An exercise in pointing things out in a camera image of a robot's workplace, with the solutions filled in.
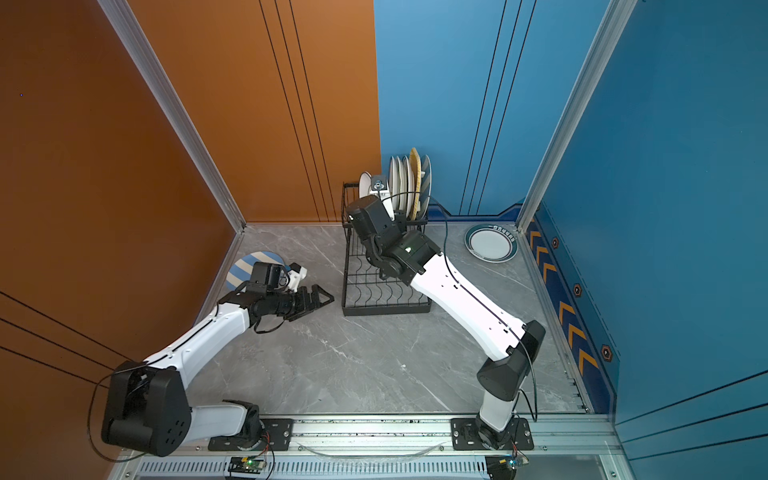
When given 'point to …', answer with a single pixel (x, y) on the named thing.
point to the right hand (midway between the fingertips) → (384, 212)
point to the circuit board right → (504, 466)
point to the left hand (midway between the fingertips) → (326, 299)
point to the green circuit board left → (246, 465)
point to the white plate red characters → (408, 191)
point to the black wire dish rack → (364, 292)
